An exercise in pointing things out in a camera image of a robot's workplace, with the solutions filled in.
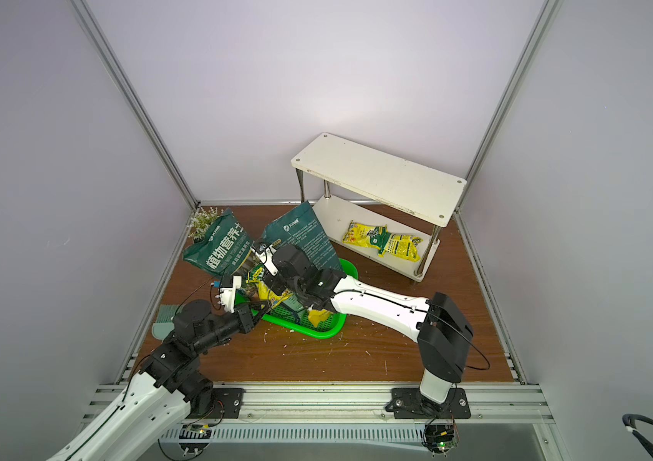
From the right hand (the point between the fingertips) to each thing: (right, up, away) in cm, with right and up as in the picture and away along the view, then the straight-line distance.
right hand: (270, 256), depth 75 cm
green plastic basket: (+2, -20, +13) cm, 24 cm away
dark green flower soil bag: (-15, +2, +4) cm, 15 cm away
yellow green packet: (-3, -5, -2) cm, 6 cm away
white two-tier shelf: (+44, +6, +31) cm, 53 cm away
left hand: (+2, -13, -3) cm, 13 cm away
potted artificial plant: (-26, +10, +14) cm, 31 cm away
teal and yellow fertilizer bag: (+8, +8, +8) cm, 13 cm away
